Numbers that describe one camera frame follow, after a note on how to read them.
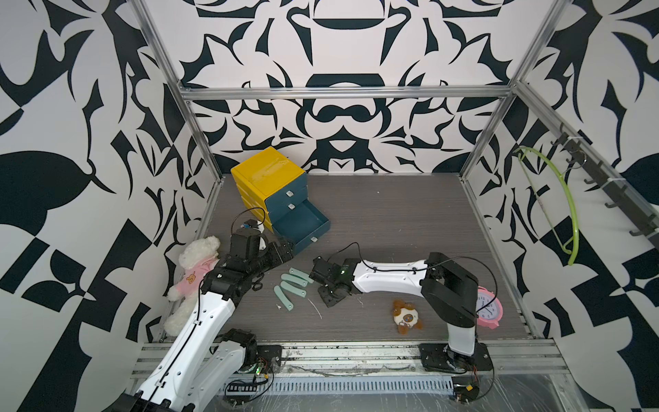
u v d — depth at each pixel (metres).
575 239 0.66
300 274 0.88
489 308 0.81
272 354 0.74
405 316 0.79
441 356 0.74
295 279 0.89
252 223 0.71
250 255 0.59
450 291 0.48
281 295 0.85
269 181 0.88
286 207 0.94
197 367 0.45
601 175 0.60
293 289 0.87
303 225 1.02
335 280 0.65
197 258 0.85
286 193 0.89
